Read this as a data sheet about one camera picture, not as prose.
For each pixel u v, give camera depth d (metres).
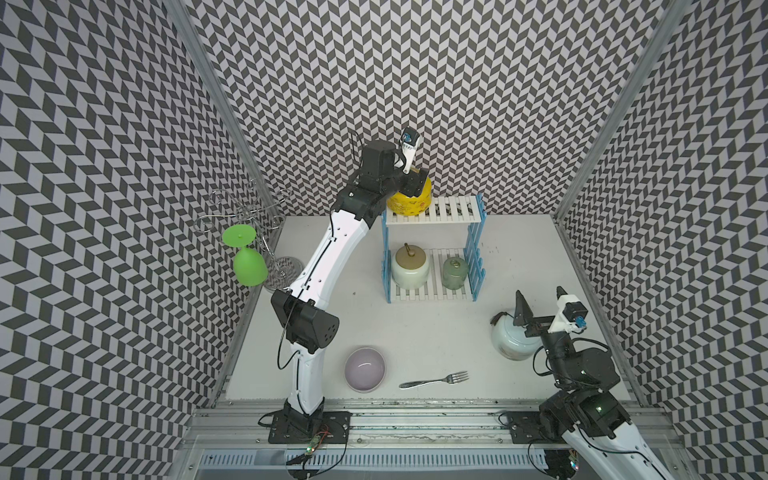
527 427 0.73
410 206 0.79
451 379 0.79
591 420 0.53
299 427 0.65
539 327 0.61
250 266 0.77
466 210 0.84
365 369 0.81
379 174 0.56
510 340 0.79
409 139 0.63
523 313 0.63
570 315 0.56
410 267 0.91
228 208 0.93
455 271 0.92
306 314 0.47
